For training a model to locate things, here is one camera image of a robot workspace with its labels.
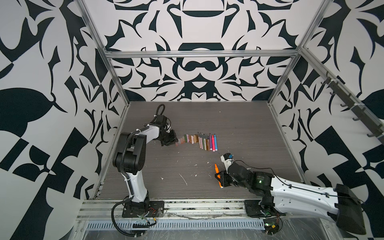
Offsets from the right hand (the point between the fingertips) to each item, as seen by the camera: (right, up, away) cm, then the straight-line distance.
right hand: (215, 176), depth 76 cm
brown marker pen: (-2, +14, +21) cm, 25 cm away
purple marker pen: (0, +14, +21) cm, 25 cm away
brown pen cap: (-8, +16, +23) cm, 29 cm away
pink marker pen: (-6, +14, +22) cm, 27 cm away
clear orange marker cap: (-22, +13, +20) cm, 32 cm away
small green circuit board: (+25, -22, -5) cm, 34 cm away
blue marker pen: (+3, +14, +20) cm, 25 cm away
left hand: (-21, +17, +20) cm, 34 cm away
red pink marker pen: (+2, +14, +20) cm, 24 cm away
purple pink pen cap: (-14, +16, +23) cm, 31 cm away
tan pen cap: (-10, +16, +23) cm, 30 cm away
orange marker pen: (+1, +2, +1) cm, 3 cm away
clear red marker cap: (-18, +15, +21) cm, 32 cm away
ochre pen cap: (-13, +16, +23) cm, 30 cm away
